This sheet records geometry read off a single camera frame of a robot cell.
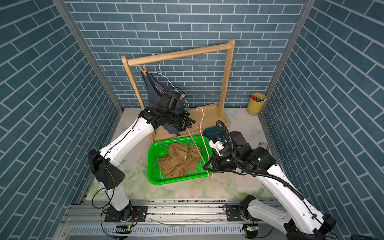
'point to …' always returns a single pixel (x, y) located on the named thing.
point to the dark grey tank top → (156, 89)
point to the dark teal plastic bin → (212, 131)
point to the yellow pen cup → (256, 102)
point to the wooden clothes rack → (208, 117)
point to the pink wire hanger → (209, 171)
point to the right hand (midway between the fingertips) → (206, 168)
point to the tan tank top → (182, 159)
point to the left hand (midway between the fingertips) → (201, 119)
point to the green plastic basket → (161, 149)
